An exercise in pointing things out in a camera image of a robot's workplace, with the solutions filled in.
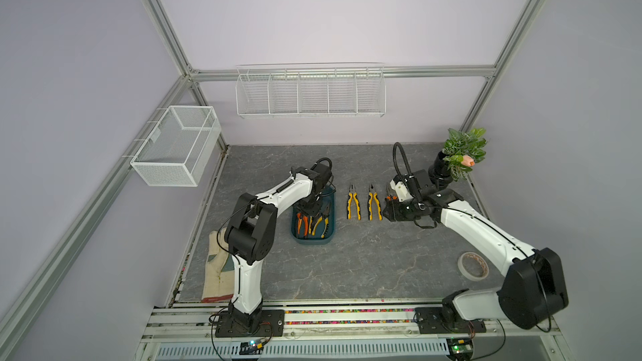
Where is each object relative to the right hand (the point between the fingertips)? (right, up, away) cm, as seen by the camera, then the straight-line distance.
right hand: (389, 210), depth 85 cm
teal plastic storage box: (-25, -12, +4) cm, 28 cm away
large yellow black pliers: (-3, +4, +17) cm, 17 cm away
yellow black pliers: (-11, +4, +17) cm, 20 cm away
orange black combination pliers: (-30, -6, +8) cm, 31 cm away
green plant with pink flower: (+25, +21, 0) cm, 33 cm away
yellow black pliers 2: (-22, -4, +11) cm, 25 cm away
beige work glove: (-57, -23, -5) cm, 62 cm away
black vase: (+22, +12, +11) cm, 28 cm away
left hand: (-30, -1, +7) cm, 31 cm away
